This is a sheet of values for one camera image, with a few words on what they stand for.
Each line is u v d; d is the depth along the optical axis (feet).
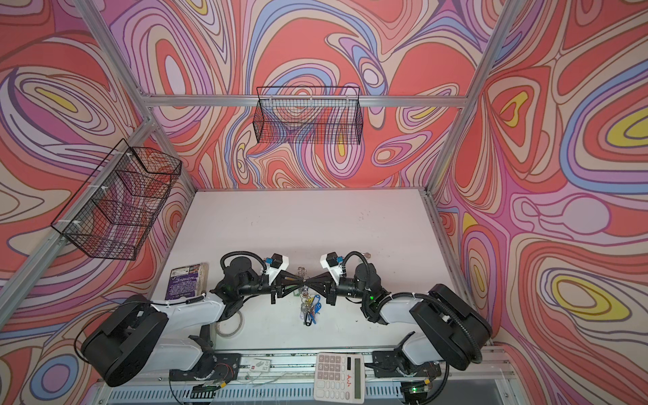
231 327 2.65
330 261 2.26
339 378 2.30
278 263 2.22
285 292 2.41
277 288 2.27
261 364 2.40
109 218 2.39
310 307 2.82
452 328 1.44
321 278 2.41
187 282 2.90
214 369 2.36
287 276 2.45
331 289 2.26
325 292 2.36
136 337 1.40
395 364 2.21
